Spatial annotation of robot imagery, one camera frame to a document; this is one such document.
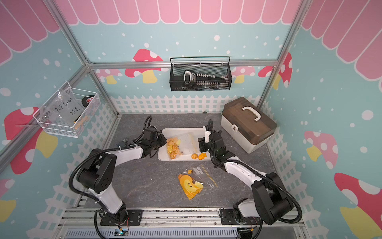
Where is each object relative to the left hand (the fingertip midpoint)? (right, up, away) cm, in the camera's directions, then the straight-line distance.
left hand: (167, 140), depth 97 cm
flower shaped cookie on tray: (+17, -11, -1) cm, 20 cm away
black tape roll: (-41, +23, -16) cm, 50 cm away
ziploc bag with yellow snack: (+19, -22, -16) cm, 33 cm away
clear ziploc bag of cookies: (+9, -4, +6) cm, 12 cm away
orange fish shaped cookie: (+23, -10, 0) cm, 25 cm away
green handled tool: (-31, -3, +4) cm, 31 cm away
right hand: (+21, +2, -10) cm, 24 cm away
